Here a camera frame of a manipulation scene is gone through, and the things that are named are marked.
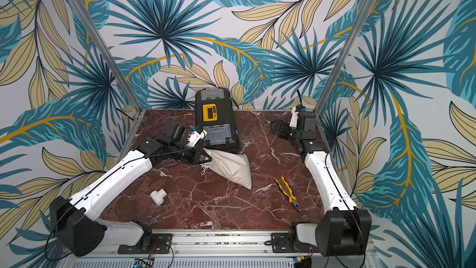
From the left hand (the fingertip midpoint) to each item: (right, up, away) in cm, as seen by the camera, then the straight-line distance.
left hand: (210, 162), depth 72 cm
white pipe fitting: (-25, -18, +11) cm, 33 cm away
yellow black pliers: (+35, -19, +13) cm, 42 cm away
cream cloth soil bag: (+9, -4, +11) cm, 15 cm away
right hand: (+23, +14, +8) cm, 28 cm away
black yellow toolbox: (-1, +20, +23) cm, 31 cm away
